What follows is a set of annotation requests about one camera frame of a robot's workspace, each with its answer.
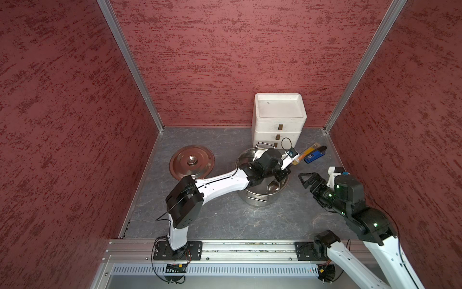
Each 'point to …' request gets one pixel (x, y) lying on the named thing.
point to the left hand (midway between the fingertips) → (288, 166)
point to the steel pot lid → (191, 160)
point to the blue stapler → (320, 152)
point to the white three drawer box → (278, 119)
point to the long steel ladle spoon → (273, 186)
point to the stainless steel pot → (265, 192)
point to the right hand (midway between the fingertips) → (300, 185)
